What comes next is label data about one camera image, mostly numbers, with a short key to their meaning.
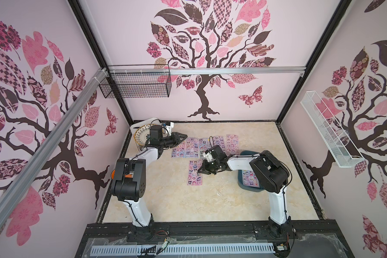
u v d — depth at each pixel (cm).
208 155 92
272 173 54
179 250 70
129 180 50
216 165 79
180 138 86
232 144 107
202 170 87
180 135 87
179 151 103
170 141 82
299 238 72
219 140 110
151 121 122
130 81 95
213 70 95
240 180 84
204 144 107
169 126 86
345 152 65
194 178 92
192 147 106
